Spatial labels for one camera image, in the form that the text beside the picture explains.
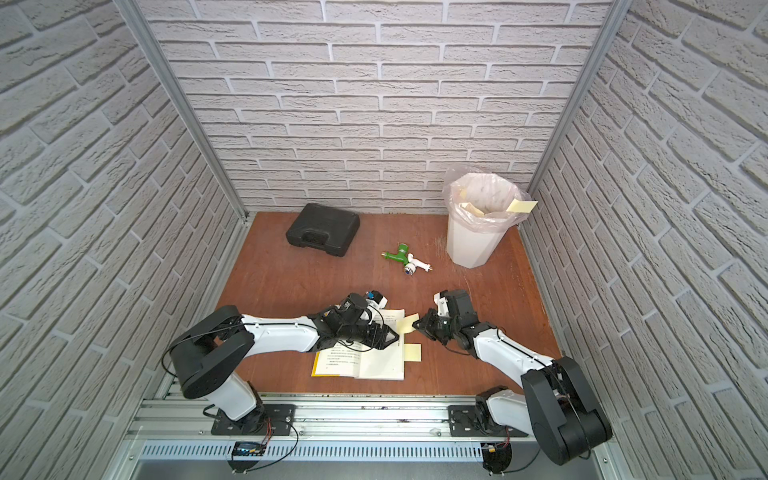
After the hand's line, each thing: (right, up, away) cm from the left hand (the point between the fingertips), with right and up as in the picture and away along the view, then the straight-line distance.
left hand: (386, 324), depth 86 cm
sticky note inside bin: (+23, +35, -3) cm, 42 cm away
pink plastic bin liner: (+34, +39, +15) cm, 53 cm away
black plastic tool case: (-24, +30, +21) cm, 44 cm away
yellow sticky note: (+6, 0, +1) cm, 6 cm away
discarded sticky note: (+40, +35, -1) cm, 53 cm away
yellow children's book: (-2, -9, -6) cm, 11 cm away
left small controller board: (-35, -27, -14) cm, 46 cm away
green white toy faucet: (+7, +19, +20) cm, 28 cm away
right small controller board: (+27, -27, -17) cm, 42 cm away
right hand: (+9, 0, 0) cm, 9 cm away
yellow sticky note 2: (+7, -7, -3) cm, 11 cm away
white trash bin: (+29, +22, +13) cm, 39 cm away
